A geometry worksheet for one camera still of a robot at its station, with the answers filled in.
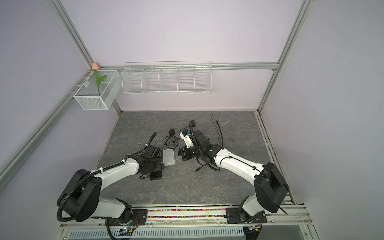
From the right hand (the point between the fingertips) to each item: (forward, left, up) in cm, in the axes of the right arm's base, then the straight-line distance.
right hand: (178, 153), depth 79 cm
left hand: (-2, +14, -14) cm, 20 cm away
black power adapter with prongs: (+23, +9, -12) cm, 28 cm away
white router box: (+5, +9, -14) cm, 17 cm away
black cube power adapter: (+34, -6, -15) cm, 37 cm away
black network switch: (-6, +15, -15) cm, 22 cm away
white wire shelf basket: (+48, +10, +16) cm, 51 cm away
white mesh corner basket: (+33, +49, +16) cm, 61 cm away
